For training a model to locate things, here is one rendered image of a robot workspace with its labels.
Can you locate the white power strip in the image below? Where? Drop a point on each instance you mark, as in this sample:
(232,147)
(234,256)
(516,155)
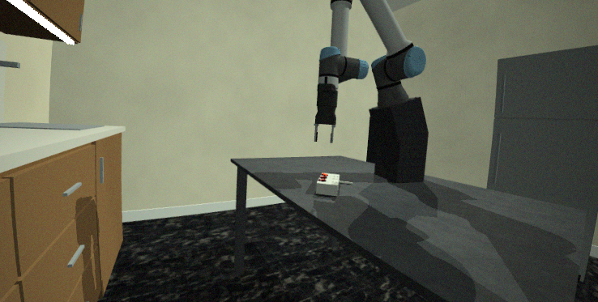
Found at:
(327,184)

